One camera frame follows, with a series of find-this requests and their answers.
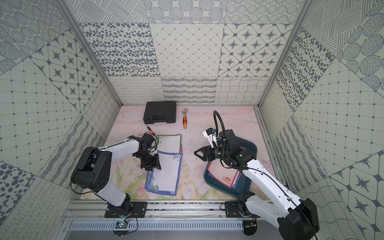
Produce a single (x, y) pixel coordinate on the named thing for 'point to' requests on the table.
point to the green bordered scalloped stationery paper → (170, 143)
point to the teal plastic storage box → (244, 184)
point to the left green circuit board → (121, 224)
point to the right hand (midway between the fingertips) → (199, 154)
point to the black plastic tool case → (160, 111)
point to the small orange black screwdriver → (150, 130)
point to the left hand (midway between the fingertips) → (161, 169)
